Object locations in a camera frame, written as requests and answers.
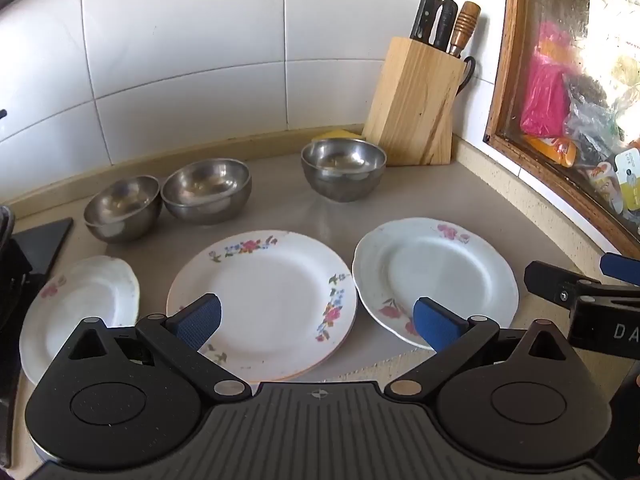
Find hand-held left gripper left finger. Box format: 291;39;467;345
65;294;252;403

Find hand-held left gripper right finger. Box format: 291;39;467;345
384;297;571;403

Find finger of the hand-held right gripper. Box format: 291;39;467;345
600;252;640;287
524;260;604;307

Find white floral plate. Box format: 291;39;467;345
19;255;141;386
351;217;520;351
166;230;358;383

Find small steel bowl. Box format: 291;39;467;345
83;175;162;244

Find white packet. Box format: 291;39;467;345
611;147;640;217

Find orange packet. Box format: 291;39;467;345
522;134;577;169

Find clear plastic bag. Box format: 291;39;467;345
562;72;632;162

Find black gas stove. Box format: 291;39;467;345
0;205;74;468

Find pink plastic bag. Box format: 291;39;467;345
520;22;572;137

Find yellow sponge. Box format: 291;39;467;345
311;129;367;144

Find wooden knife block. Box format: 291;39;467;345
361;36;468;167

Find wooden window frame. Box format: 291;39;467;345
484;0;640;261

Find black handle scissors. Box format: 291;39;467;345
455;56;477;97

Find wooden handle knife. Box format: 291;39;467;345
447;1;482;59

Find black handle knife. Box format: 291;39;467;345
432;0;459;53
410;0;441;44

